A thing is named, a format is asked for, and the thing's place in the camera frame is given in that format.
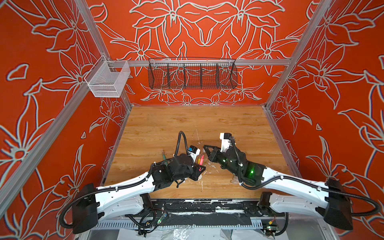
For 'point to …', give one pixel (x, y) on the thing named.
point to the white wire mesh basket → (107, 78)
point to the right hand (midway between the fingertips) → (200, 147)
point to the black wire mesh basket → (187, 73)
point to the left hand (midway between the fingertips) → (205, 167)
